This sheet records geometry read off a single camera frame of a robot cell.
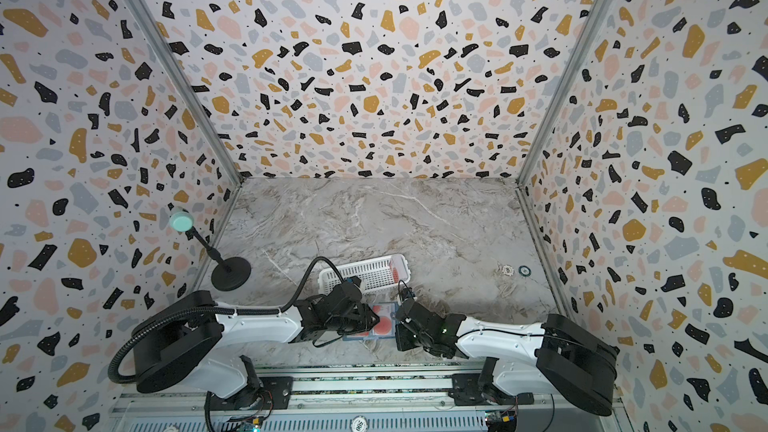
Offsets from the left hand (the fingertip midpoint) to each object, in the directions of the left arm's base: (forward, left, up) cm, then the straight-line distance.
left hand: (386, 319), depth 82 cm
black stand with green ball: (+17, +49, -4) cm, 52 cm away
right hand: (-3, -2, -2) cm, 4 cm away
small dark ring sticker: (+17, -45, -5) cm, 48 cm away
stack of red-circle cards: (+15, -3, 0) cm, 16 cm away
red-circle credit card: (-1, +1, -3) cm, 3 cm away
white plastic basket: (+16, +5, -4) cm, 17 cm away
